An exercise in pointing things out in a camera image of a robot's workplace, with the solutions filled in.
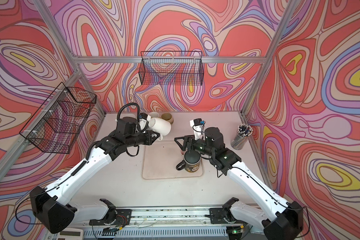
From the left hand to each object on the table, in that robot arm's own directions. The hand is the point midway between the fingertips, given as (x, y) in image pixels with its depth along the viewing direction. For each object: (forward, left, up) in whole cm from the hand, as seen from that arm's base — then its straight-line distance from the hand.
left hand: (160, 133), depth 73 cm
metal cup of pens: (+9, -47, -10) cm, 49 cm away
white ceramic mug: (+3, 0, +3) cm, 4 cm away
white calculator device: (-39, +40, -24) cm, 61 cm away
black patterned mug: (-8, -16, -16) cm, 24 cm away
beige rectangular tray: (-2, +3, -25) cm, 25 cm away
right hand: (-5, -10, 0) cm, 11 cm away
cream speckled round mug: (+30, -1, -20) cm, 37 cm away
